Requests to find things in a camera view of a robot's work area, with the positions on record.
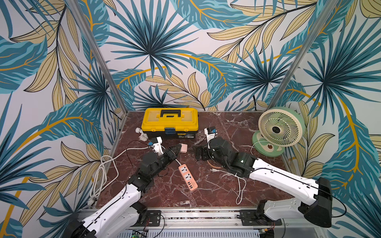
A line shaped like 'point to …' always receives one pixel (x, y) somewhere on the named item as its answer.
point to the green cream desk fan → (278, 127)
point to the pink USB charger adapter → (184, 148)
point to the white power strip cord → (108, 172)
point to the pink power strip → (188, 177)
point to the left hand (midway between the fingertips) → (181, 148)
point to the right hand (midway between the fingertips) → (200, 144)
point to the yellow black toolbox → (170, 123)
